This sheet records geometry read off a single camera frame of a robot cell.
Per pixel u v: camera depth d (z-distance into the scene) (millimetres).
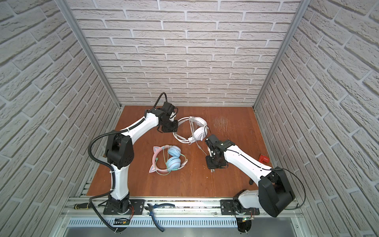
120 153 523
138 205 745
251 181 825
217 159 686
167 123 783
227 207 739
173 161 824
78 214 726
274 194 410
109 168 547
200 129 829
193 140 848
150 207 737
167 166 813
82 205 728
